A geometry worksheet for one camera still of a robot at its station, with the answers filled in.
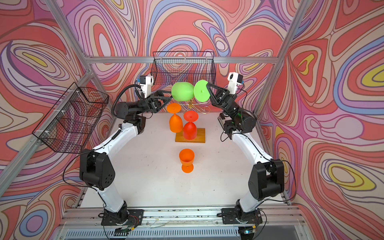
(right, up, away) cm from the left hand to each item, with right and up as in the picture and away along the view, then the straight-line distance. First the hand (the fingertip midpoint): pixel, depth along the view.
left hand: (173, 101), depth 60 cm
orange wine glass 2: (+5, -27, +21) cm, 35 cm away
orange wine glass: (-1, -8, +21) cm, 23 cm away
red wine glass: (+7, -12, +19) cm, 24 cm away
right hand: (+12, +2, -8) cm, 15 cm away
